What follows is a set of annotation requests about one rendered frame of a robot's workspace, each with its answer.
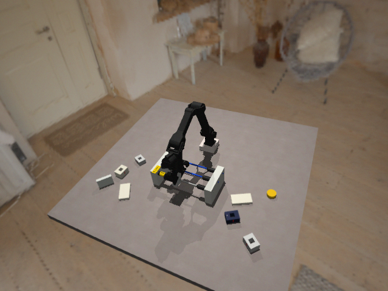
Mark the yellow disc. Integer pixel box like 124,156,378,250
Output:
267,190,276,198

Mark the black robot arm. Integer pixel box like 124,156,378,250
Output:
161,101,217,170

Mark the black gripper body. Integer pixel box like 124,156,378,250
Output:
164,159,189,182

